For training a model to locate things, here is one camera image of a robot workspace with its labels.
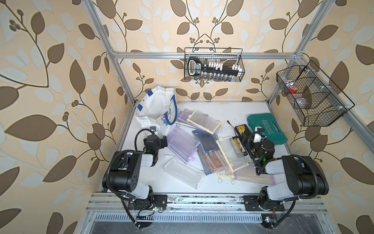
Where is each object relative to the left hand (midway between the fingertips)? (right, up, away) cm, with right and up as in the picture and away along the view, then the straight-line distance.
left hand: (154, 135), depth 95 cm
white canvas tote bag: (-1, +20, +13) cm, 24 cm away
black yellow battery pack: (+60, +2, +4) cm, 60 cm away
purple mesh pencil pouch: (+18, -5, +1) cm, 19 cm away
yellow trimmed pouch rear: (+34, +8, +12) cm, 37 cm away
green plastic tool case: (+79, +5, +4) cm, 80 cm away
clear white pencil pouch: (+20, -21, -11) cm, 31 cm away
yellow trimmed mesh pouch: (+52, -13, -5) cm, 54 cm away
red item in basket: (+82, +27, -12) cm, 88 cm away
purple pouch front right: (+56, -20, -13) cm, 61 cm away
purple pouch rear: (+18, +12, +13) cm, 26 cm away
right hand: (+62, +2, -3) cm, 62 cm away
